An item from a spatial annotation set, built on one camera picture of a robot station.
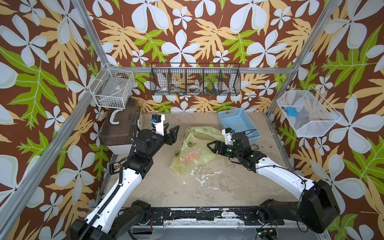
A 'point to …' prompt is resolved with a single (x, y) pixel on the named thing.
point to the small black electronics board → (266, 233)
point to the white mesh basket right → (309, 113)
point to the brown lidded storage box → (117, 133)
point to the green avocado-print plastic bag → (194, 151)
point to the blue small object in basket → (292, 111)
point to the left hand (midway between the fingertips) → (173, 123)
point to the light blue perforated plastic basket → (237, 120)
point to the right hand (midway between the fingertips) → (210, 145)
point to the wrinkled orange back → (189, 157)
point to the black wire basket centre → (195, 79)
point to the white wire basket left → (112, 87)
